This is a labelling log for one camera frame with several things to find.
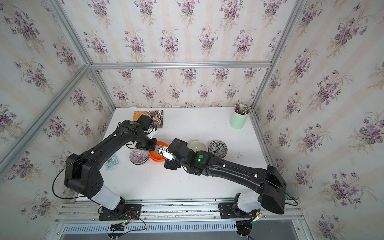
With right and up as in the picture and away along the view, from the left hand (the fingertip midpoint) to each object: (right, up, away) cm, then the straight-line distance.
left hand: (156, 150), depth 83 cm
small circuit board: (-16, -35, -12) cm, 40 cm away
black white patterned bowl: (+37, -1, +10) cm, 38 cm away
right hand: (+10, +2, -10) cm, 14 cm away
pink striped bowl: (-13, -5, +7) cm, 15 cm away
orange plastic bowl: (0, -3, -2) cm, 4 cm away
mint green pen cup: (+52, +21, +14) cm, 58 cm away
